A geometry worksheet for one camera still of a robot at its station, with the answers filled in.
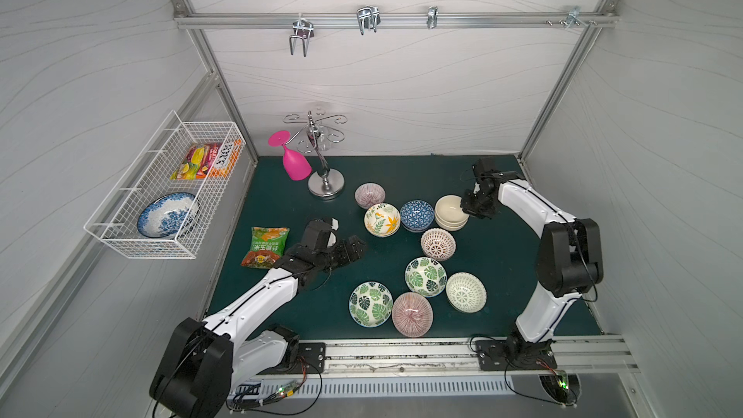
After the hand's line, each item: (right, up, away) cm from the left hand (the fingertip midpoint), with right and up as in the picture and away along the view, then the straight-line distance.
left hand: (359, 251), depth 83 cm
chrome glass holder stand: (-15, +20, +28) cm, 38 cm away
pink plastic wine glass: (-22, +25, +13) cm, 36 cm away
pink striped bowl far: (+2, +16, +22) cm, 28 cm away
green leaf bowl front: (+3, -15, -1) cm, 16 cm away
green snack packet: (-30, 0, +8) cm, 31 cm away
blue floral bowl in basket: (-41, +13, -19) cm, 47 cm away
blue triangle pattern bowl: (+19, +8, +16) cm, 26 cm away
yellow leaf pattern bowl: (+7, +7, +16) cm, 19 cm away
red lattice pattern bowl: (+25, 0, +10) cm, 27 cm away
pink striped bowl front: (+15, -17, -3) cm, 23 cm away
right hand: (+35, +12, +11) cm, 39 cm away
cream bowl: (+30, +5, +11) cm, 32 cm away
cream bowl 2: (+30, +9, +16) cm, 35 cm away
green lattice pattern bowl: (+32, -13, +1) cm, 34 cm away
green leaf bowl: (+20, -9, +4) cm, 22 cm away
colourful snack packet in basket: (-38, +26, -10) cm, 47 cm away
